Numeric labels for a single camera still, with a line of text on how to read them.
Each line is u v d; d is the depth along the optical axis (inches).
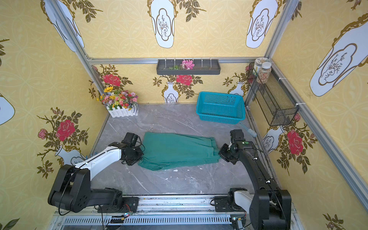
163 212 28.6
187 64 34.6
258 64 33.5
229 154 27.1
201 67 36.3
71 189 16.6
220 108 47.3
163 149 38.3
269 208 15.3
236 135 26.2
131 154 27.0
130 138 28.7
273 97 33.5
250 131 39.4
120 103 39.8
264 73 31.4
